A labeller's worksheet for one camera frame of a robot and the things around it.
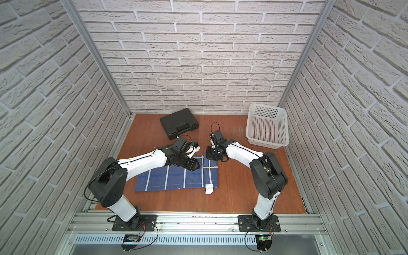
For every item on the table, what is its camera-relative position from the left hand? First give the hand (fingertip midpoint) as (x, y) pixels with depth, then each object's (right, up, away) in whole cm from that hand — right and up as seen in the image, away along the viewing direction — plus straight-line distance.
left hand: (199, 163), depth 87 cm
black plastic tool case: (-15, +24, +20) cm, 34 cm away
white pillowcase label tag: (+6, -13, -4) cm, 14 cm away
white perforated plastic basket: (+47, +21, +24) cm, 57 cm away
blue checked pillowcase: (-19, -8, +1) cm, 21 cm away
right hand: (+5, +3, +5) cm, 8 cm away
